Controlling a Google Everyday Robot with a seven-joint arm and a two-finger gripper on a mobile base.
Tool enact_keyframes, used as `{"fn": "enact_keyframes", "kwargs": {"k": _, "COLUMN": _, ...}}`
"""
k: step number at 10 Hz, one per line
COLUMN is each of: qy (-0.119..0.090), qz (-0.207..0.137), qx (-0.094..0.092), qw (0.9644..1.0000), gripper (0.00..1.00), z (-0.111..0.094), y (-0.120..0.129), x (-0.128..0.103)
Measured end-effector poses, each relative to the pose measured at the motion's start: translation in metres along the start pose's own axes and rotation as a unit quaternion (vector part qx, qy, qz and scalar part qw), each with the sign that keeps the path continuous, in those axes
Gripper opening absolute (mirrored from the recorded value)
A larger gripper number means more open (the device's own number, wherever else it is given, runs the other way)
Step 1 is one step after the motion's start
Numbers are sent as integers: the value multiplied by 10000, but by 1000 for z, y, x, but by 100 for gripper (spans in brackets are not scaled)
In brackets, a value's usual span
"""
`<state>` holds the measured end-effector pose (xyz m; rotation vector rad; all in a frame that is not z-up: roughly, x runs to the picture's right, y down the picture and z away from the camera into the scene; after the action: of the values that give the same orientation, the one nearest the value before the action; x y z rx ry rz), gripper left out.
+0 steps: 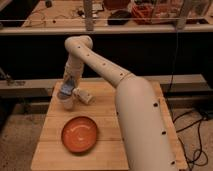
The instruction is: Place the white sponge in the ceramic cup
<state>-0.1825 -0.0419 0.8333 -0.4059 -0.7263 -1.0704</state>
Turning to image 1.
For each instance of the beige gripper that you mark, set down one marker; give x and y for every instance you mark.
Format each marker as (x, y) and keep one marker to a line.
(71, 80)

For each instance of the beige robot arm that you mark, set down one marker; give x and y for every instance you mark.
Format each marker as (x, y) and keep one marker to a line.
(145, 137)

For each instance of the orange ceramic bowl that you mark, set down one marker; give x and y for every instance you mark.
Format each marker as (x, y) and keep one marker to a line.
(79, 134)

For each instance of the wooden board table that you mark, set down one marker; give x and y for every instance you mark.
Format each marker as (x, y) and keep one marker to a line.
(108, 154)

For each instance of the wooden workbench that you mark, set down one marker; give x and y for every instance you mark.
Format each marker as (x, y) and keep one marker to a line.
(104, 16)

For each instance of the black object on bench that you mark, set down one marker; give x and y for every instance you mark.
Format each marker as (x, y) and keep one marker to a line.
(119, 17)

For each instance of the red orange object on bench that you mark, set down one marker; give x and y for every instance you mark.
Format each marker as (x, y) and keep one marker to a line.
(141, 14)

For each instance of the grey metal post left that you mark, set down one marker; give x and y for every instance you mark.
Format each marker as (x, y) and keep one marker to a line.
(87, 4)

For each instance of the grey metal post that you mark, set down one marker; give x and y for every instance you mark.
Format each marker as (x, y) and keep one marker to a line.
(182, 19)
(87, 4)

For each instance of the grey metal post right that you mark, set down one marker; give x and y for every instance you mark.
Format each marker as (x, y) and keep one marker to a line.
(182, 19)

